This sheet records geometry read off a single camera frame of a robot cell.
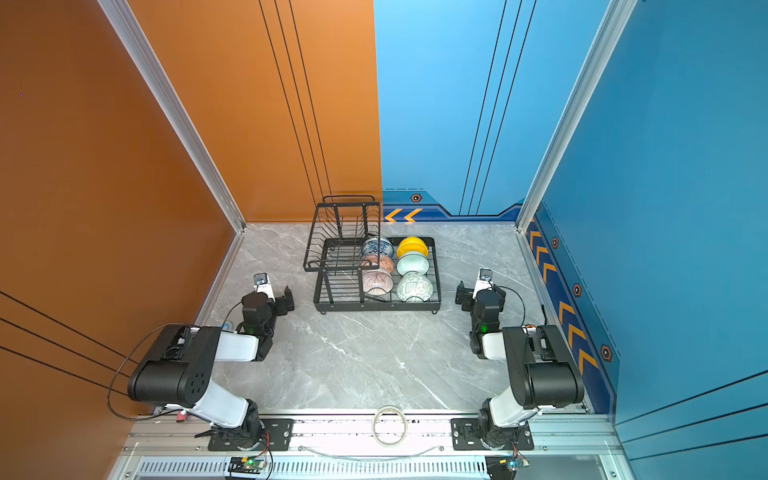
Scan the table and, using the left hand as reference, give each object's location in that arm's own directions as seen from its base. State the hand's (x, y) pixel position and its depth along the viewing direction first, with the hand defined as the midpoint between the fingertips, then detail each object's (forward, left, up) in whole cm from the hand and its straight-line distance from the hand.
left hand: (272, 287), depth 94 cm
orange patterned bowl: (-3, -34, +18) cm, 39 cm away
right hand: (+1, -65, +1) cm, 65 cm away
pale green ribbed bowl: (+12, -45, -2) cm, 47 cm away
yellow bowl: (+17, -45, +2) cm, 48 cm away
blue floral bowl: (+19, -32, -1) cm, 38 cm away
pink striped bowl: (+5, -33, -4) cm, 34 cm away
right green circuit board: (-45, -65, -8) cm, 79 cm away
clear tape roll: (-37, -38, -8) cm, 53 cm away
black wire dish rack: (-5, -29, +16) cm, 34 cm away
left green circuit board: (-45, -5, -8) cm, 46 cm away
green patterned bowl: (+2, -45, -2) cm, 45 cm away
